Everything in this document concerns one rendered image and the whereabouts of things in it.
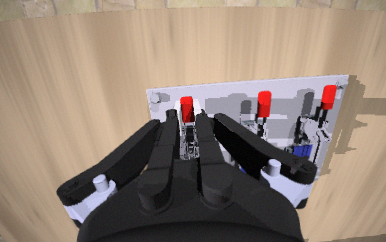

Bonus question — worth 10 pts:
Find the red-handled toggle clamp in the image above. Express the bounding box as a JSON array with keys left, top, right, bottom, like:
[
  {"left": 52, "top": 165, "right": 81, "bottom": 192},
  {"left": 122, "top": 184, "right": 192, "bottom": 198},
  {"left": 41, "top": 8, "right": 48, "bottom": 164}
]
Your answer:
[
  {"left": 241, "top": 91, "right": 271, "bottom": 141},
  {"left": 180, "top": 96, "right": 199, "bottom": 158}
]

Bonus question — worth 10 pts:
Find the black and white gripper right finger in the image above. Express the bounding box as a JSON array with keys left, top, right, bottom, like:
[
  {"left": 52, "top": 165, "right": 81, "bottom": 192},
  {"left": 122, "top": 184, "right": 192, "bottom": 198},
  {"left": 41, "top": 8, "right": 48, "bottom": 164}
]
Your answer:
[{"left": 193, "top": 99, "right": 318, "bottom": 209}]

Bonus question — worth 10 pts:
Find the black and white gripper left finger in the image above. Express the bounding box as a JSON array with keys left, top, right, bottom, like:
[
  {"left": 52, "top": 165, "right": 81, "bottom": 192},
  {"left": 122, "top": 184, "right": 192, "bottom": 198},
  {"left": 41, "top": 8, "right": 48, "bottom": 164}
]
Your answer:
[{"left": 56, "top": 101, "right": 183, "bottom": 229}]

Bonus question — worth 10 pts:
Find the toggle clamp with red handle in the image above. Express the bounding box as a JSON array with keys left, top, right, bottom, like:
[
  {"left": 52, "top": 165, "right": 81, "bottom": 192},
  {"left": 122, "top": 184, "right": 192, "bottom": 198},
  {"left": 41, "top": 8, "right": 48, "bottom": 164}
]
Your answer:
[{"left": 296, "top": 85, "right": 337, "bottom": 172}]

